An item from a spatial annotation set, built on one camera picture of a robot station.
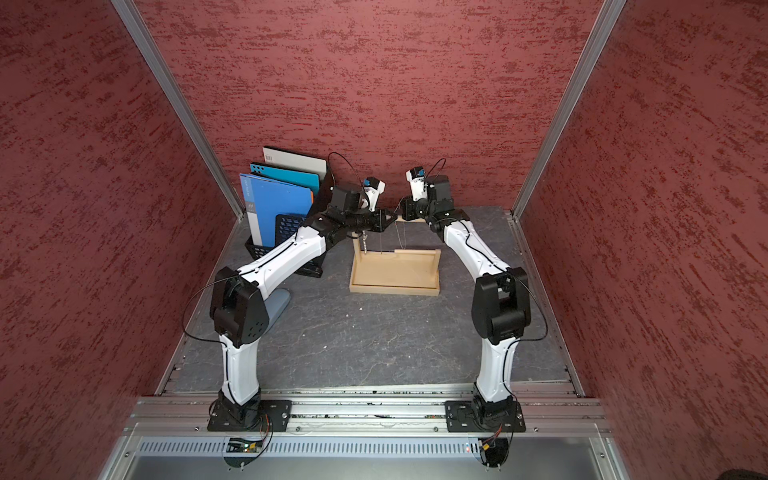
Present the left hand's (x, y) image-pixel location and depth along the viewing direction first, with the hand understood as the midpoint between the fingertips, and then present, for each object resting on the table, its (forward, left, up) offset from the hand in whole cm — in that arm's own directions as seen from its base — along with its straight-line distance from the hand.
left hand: (396, 220), depth 84 cm
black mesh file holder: (0, +32, -3) cm, 32 cm away
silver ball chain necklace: (+14, -2, -24) cm, 28 cm away
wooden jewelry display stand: (-2, -4, -25) cm, 25 cm away
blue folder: (+8, +40, 0) cm, 41 cm away
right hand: (+9, -2, -1) cm, 9 cm away
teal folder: (+16, +35, +3) cm, 39 cm away
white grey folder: (+26, +37, +2) cm, 46 cm away
